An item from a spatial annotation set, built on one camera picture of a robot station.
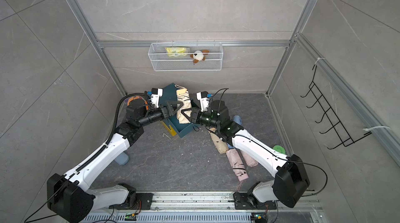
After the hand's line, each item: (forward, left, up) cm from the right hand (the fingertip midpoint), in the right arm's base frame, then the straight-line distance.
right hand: (184, 112), depth 69 cm
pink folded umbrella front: (-14, -26, -28) cm, 41 cm away
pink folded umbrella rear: (-13, -34, -28) cm, 46 cm away
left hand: (+3, +1, +2) cm, 4 cm away
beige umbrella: (-3, -19, -29) cm, 35 cm away
